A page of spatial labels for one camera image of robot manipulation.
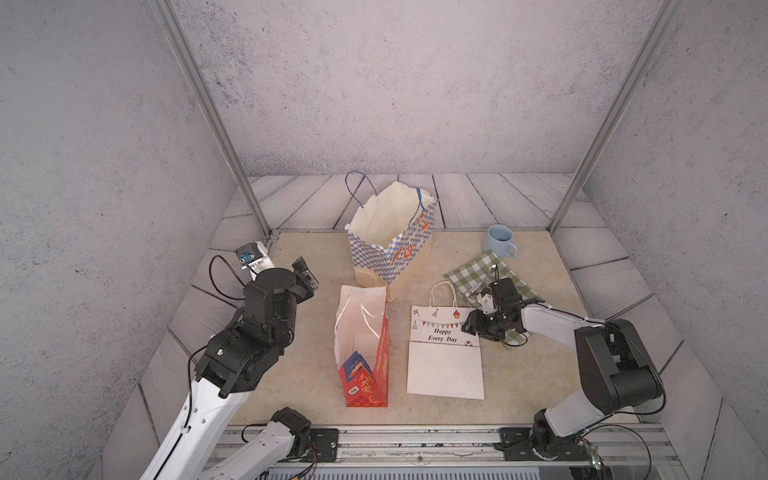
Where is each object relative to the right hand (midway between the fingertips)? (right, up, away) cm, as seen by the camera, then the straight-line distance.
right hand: (470, 329), depth 91 cm
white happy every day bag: (-9, -8, -5) cm, 13 cm away
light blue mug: (+14, +27, +17) cm, 35 cm away
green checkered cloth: (+4, +14, +14) cm, 20 cm away
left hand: (-43, +20, -28) cm, 56 cm away
